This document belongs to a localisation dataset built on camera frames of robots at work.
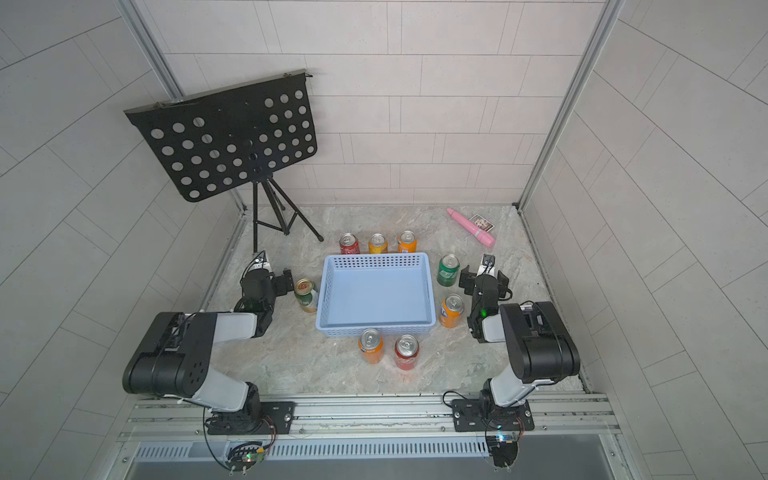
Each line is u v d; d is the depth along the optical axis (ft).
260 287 2.33
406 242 3.09
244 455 2.25
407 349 2.38
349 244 3.08
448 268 2.91
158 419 2.36
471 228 3.55
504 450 2.18
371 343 2.42
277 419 2.32
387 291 3.01
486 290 2.26
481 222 3.66
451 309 2.61
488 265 2.55
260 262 2.56
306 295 2.69
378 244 3.07
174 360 1.44
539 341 1.50
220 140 2.31
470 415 2.32
